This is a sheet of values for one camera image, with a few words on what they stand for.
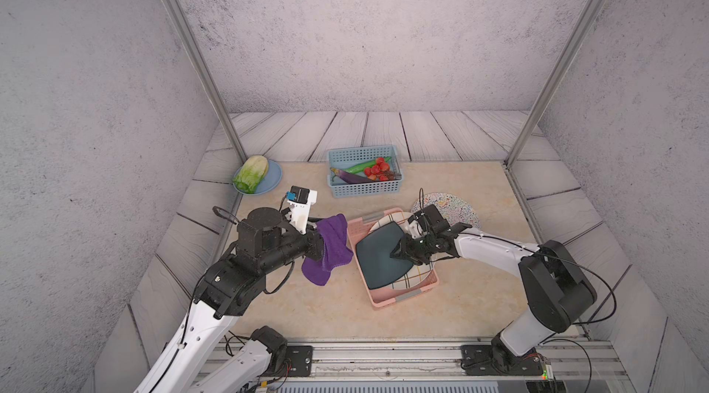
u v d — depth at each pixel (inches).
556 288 17.9
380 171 44.6
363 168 45.7
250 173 43.7
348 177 45.1
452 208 41.3
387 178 43.7
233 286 16.8
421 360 29.2
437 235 27.5
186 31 32.0
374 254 36.8
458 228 26.9
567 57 34.4
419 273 32.6
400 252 32.1
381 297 30.8
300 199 21.1
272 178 45.6
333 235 22.1
